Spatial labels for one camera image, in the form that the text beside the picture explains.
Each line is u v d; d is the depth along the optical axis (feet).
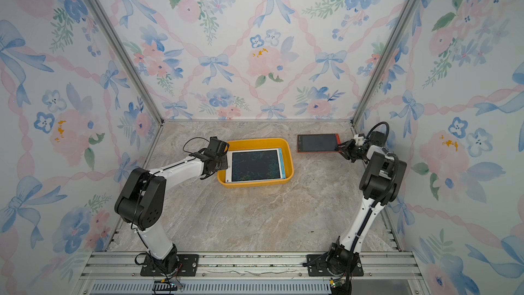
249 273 2.40
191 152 2.31
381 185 1.93
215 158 2.45
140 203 1.58
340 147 3.27
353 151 3.02
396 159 1.78
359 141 3.15
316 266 2.40
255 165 3.22
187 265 2.45
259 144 3.47
